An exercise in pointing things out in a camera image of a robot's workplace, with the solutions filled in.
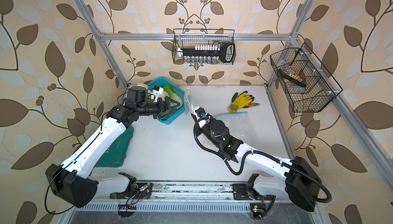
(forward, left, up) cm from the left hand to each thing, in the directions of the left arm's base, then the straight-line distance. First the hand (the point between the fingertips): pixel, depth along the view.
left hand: (173, 104), depth 71 cm
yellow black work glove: (+25, -41, -28) cm, 55 cm away
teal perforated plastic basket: (+7, +6, -22) cm, 23 cm away
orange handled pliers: (+23, -49, -29) cm, 61 cm away
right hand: (-2, -9, -5) cm, 10 cm away
